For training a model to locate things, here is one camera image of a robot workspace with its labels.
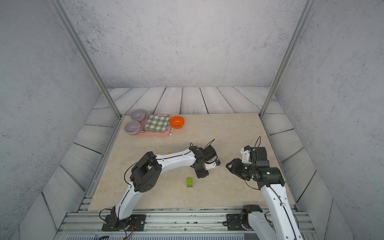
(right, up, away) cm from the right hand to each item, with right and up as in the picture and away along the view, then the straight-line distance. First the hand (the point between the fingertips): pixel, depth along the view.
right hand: (230, 166), depth 73 cm
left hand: (-11, -9, +17) cm, 22 cm away
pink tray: (-55, +15, +38) cm, 69 cm away
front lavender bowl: (-63, +19, +37) cm, 75 cm away
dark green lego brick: (-20, -11, +10) cm, 25 cm away
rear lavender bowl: (-62, +28, +45) cm, 82 cm away
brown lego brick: (-20, -14, +12) cm, 27 cm away
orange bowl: (-31, +23, +40) cm, 55 cm away
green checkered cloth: (-46, +22, +42) cm, 66 cm away
